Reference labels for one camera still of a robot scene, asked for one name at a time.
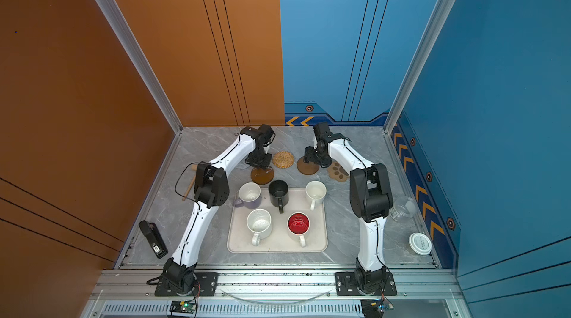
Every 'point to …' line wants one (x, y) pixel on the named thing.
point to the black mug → (279, 193)
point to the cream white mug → (315, 192)
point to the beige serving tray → (279, 241)
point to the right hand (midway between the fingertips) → (312, 159)
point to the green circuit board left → (183, 307)
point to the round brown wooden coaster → (307, 169)
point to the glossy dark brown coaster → (261, 176)
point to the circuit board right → (374, 308)
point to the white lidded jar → (420, 243)
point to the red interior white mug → (298, 224)
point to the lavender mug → (249, 195)
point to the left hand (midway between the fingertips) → (265, 164)
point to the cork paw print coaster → (337, 172)
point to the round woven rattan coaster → (283, 159)
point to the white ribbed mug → (259, 224)
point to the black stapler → (152, 232)
